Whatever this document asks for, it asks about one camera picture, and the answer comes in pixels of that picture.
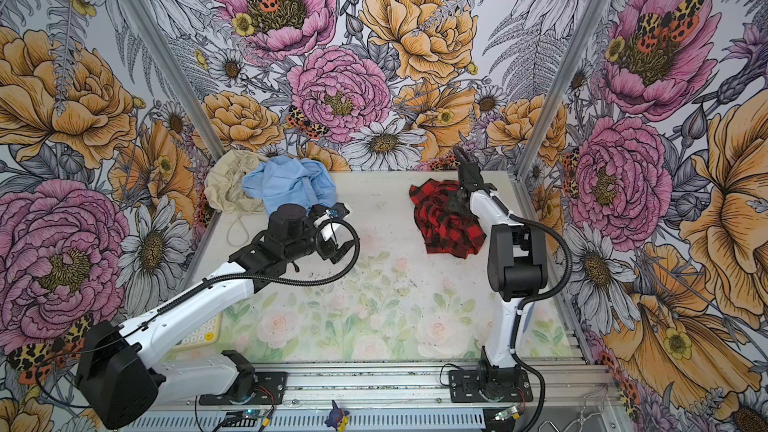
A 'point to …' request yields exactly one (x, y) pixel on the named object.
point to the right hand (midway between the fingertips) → (462, 212)
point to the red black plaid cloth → (445, 228)
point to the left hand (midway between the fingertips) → (343, 231)
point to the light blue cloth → (286, 179)
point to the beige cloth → (223, 183)
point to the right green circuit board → (506, 413)
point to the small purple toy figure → (337, 418)
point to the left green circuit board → (251, 413)
